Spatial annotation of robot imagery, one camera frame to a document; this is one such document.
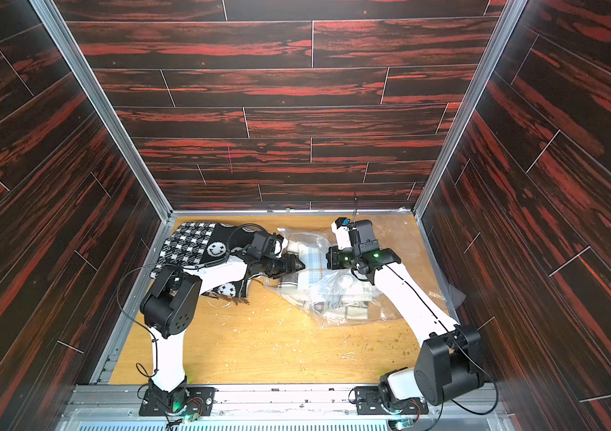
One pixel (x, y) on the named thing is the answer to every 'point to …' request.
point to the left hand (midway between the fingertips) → (302, 269)
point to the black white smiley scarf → (196, 244)
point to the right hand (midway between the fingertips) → (334, 252)
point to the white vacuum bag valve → (345, 282)
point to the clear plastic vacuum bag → (378, 311)
